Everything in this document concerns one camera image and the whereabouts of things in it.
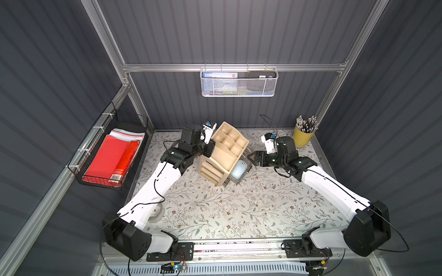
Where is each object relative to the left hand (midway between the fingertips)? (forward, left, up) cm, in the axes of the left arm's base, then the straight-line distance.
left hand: (211, 139), depth 74 cm
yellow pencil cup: (+18, -52, -21) cm, 59 cm away
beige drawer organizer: (+2, -8, -6) cm, 10 cm away
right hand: (-4, -19, -9) cm, 21 cm away
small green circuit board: (-43, +17, -30) cm, 56 cm away
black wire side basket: (+10, +46, +3) cm, 47 cm away
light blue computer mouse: (-7, -13, -13) cm, 20 cm away
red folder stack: (-8, +41, -3) cm, 42 cm away
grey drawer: (-4, -15, -9) cm, 18 cm away
